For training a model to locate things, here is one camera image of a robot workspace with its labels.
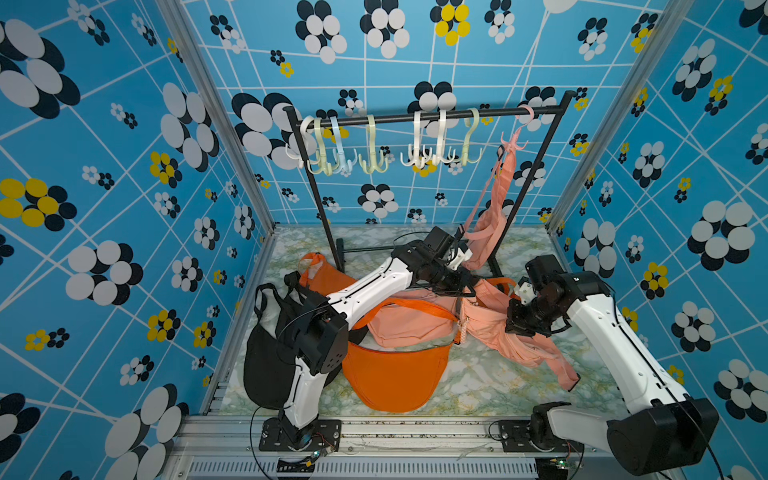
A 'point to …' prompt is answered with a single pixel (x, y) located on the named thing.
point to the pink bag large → (483, 306)
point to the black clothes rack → (527, 185)
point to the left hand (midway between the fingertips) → (480, 292)
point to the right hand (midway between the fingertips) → (511, 327)
